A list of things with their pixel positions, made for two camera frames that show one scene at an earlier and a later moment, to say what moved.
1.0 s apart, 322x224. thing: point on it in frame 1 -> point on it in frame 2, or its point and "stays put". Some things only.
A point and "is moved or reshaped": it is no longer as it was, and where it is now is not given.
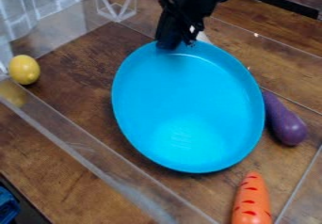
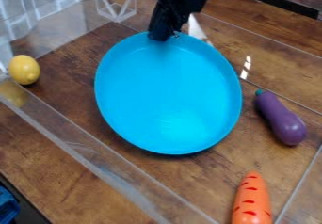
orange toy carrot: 251,208 stays put
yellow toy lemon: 24,69 stays put
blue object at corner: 10,205 stays put
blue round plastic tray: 187,107 is moved or reshaped
